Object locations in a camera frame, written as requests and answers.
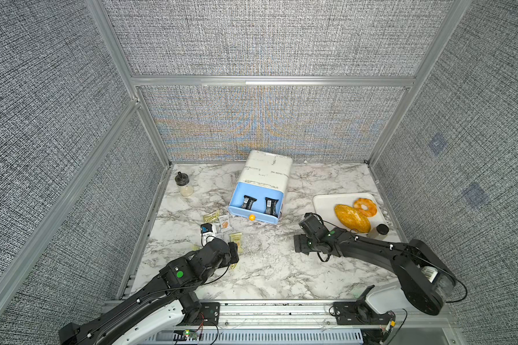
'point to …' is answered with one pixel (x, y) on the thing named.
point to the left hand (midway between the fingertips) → (232, 248)
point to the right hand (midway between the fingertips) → (303, 236)
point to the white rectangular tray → (380, 217)
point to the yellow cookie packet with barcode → (237, 238)
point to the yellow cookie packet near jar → (211, 218)
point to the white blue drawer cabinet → (259, 190)
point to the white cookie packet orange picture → (224, 223)
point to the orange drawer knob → (252, 217)
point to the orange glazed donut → (372, 208)
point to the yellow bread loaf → (352, 218)
